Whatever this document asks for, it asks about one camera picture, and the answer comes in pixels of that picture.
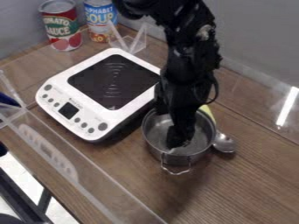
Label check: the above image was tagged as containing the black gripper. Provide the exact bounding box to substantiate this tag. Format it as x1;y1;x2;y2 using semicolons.
153;49;221;149

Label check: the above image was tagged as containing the silver steel pot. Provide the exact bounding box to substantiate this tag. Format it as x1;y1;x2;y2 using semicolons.
141;109;216;176

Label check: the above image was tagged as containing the spoon with green handle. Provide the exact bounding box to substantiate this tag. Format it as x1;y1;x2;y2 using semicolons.
198;105;236;153

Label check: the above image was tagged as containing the white and black stove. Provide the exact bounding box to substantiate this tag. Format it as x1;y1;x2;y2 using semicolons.
34;48;161;142

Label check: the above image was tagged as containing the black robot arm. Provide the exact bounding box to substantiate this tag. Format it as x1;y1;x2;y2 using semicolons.
112;0;221;149

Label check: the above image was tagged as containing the clear acrylic stand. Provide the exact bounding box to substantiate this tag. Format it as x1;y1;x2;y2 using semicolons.
108;22;146;54

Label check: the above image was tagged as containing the clear acrylic front barrier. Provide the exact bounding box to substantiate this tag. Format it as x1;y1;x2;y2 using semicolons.
0;71;166;224

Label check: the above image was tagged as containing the alphabet soup can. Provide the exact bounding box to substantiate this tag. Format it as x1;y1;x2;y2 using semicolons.
84;0;117;43

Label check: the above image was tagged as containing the tomato sauce can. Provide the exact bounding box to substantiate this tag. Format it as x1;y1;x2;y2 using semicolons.
38;0;81;52

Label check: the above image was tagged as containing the black metal table frame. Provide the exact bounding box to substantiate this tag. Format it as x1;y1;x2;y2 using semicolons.
0;168;53;224

